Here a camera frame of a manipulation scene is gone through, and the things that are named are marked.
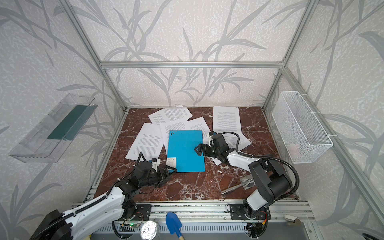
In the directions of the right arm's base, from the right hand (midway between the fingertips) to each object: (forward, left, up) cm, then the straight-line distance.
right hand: (200, 145), depth 91 cm
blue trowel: (-39, +13, -9) cm, 42 cm away
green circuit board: (-39, +32, -6) cm, 51 cm away
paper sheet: (+8, +36, -8) cm, 38 cm away
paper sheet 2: (+18, +26, -7) cm, 33 cm away
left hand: (-16, +13, +1) cm, 21 cm away
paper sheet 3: (+23, +1, -8) cm, 24 cm away
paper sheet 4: (+28, -20, -9) cm, 35 cm away
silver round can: (-42, +22, -1) cm, 47 cm away
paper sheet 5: (-7, -17, +17) cm, 26 cm away
